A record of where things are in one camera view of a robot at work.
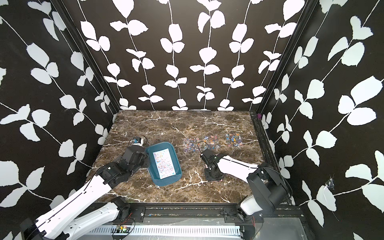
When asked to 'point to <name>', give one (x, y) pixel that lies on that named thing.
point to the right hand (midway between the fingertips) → (209, 176)
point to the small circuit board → (122, 229)
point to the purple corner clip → (259, 115)
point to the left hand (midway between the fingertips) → (148, 152)
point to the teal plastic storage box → (152, 167)
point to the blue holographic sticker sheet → (164, 163)
